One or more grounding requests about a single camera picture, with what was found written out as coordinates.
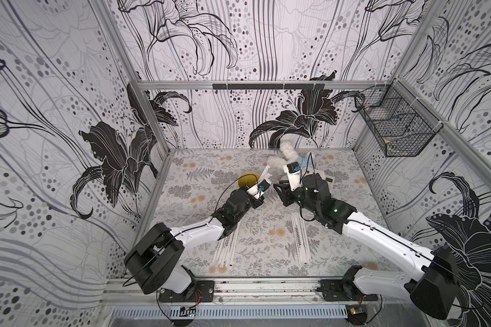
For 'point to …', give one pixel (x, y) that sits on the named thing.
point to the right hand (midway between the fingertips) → (279, 182)
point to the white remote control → (330, 180)
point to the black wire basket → (402, 123)
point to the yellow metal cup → (249, 178)
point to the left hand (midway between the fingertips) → (261, 184)
